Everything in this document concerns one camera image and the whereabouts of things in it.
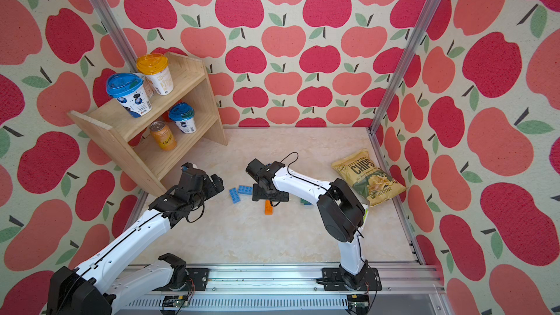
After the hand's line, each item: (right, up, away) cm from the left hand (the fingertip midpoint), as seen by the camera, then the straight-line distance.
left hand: (216, 187), depth 82 cm
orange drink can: (-18, +20, -4) cm, 27 cm away
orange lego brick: (+20, -10, +8) cm, 24 cm away
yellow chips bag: (+62, +2, +10) cm, 63 cm away
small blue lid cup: (-13, +28, +2) cm, 31 cm away
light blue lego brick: (+9, -4, +14) cm, 17 cm away
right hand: (+19, -6, +6) cm, 21 cm away
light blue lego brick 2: (+5, -6, +11) cm, 14 cm away
